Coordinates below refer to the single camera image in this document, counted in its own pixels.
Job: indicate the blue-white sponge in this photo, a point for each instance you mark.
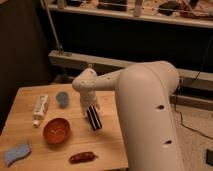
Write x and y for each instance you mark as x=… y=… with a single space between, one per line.
x=16 y=153

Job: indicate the white toothpaste tube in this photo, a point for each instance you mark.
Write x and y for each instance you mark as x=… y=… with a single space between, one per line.
x=40 y=109

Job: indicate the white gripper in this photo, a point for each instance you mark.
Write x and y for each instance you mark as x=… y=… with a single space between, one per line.
x=88 y=101

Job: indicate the wooden table board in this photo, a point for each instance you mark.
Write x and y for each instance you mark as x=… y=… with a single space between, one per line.
x=106 y=143

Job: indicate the metal shelf rail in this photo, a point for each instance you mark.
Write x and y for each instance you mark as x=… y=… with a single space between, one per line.
x=194 y=13

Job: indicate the black box on floor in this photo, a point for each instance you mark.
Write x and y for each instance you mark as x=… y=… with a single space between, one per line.
x=209 y=157

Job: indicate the small blue cup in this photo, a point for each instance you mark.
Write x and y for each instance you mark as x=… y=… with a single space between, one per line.
x=62 y=99

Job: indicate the dark red sausage toy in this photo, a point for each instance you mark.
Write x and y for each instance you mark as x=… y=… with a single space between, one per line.
x=82 y=157

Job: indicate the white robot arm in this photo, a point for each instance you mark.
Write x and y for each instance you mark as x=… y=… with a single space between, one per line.
x=142 y=93

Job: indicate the metal stand pole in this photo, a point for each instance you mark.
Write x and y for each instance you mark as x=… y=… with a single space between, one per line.
x=58 y=45

